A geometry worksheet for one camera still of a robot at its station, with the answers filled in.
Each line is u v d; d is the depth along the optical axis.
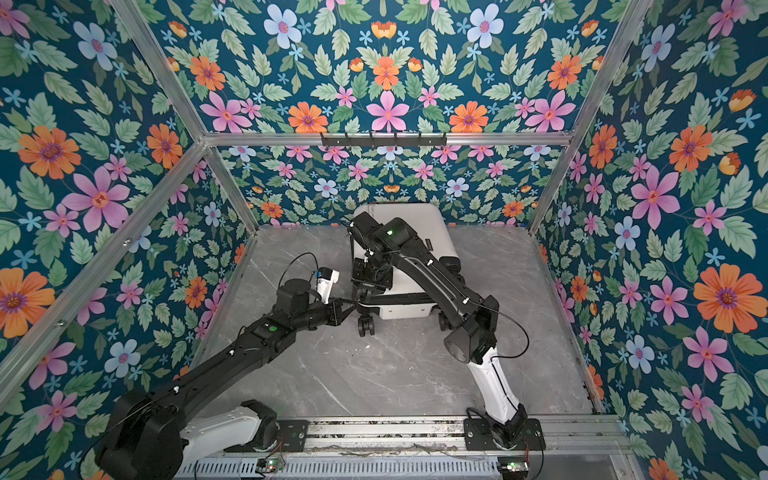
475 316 0.51
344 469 0.77
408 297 0.82
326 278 0.73
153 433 0.39
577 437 0.75
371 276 0.67
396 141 0.92
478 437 0.73
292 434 0.74
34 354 0.51
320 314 0.69
